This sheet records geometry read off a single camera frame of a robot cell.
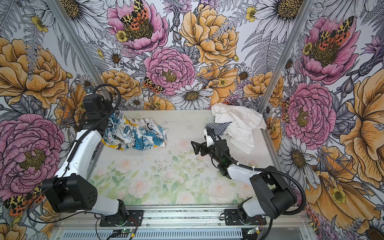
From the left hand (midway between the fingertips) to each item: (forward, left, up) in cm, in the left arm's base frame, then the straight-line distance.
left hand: (102, 106), depth 78 cm
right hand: (-11, -49, -19) cm, 54 cm away
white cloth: (+12, -83, -27) cm, 88 cm away
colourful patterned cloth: (+2, -9, -27) cm, 28 cm away
